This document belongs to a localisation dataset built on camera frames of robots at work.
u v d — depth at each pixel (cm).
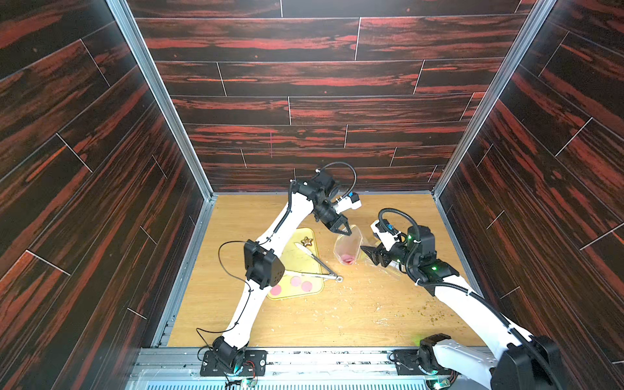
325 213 73
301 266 97
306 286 91
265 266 58
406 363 74
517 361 39
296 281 93
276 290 89
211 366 73
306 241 101
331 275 91
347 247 80
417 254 61
